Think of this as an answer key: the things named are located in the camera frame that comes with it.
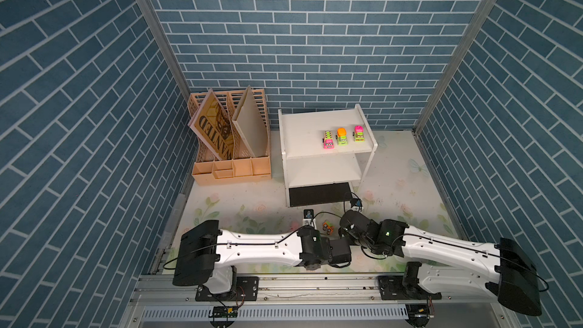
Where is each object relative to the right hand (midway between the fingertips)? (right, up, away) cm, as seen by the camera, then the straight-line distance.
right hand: (341, 234), depth 80 cm
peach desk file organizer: (-53, +22, +15) cm, 59 cm away
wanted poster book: (-51, +42, +13) cm, 67 cm away
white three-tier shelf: (-9, +20, +2) cm, 22 cm away
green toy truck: (-4, +1, +5) cm, 6 cm away
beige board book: (-37, +42, +20) cm, 59 cm away
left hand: (-8, -5, -6) cm, 11 cm away
